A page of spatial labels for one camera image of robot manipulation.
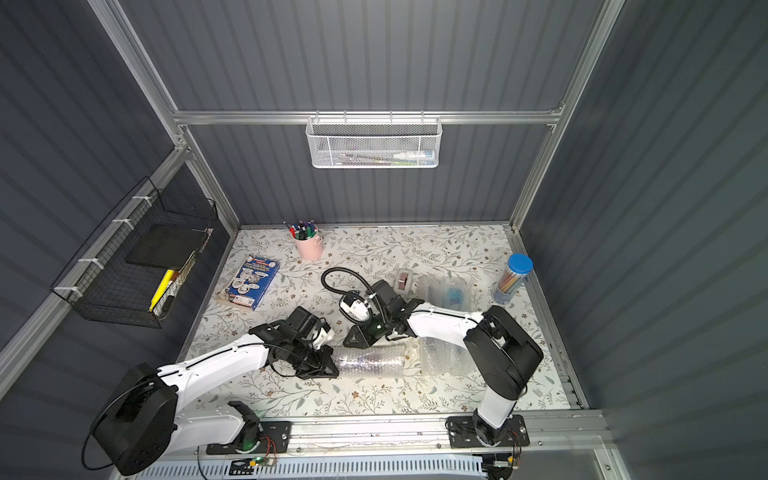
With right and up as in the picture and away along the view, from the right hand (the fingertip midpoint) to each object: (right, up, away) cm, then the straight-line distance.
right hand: (350, 341), depth 81 cm
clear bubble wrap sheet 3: (+25, +13, +15) cm, 32 cm away
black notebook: (-47, +26, -6) cm, 54 cm away
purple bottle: (+6, -6, 0) cm, 8 cm away
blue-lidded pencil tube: (+47, +21, +2) cm, 51 cm away
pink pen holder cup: (-18, +26, +26) cm, 41 cm away
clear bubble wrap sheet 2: (+30, -5, 0) cm, 30 cm away
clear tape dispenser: (+15, +15, +17) cm, 28 cm away
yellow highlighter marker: (-44, +19, -7) cm, 48 cm away
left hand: (-3, -9, -3) cm, 10 cm away
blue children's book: (-37, +15, +21) cm, 45 cm away
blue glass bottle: (+32, +11, +13) cm, 36 cm away
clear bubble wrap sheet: (-2, -1, -3) cm, 4 cm away
